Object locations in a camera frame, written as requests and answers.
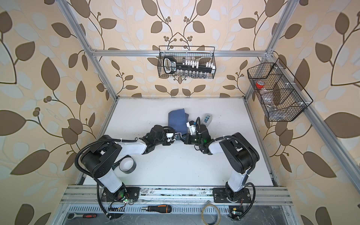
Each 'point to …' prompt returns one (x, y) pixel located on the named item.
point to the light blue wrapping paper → (178, 119)
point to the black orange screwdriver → (162, 208)
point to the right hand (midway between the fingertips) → (179, 138)
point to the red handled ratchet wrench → (71, 216)
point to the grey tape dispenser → (207, 118)
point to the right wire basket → (281, 96)
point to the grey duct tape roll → (127, 165)
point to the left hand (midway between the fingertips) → (174, 130)
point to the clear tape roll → (210, 214)
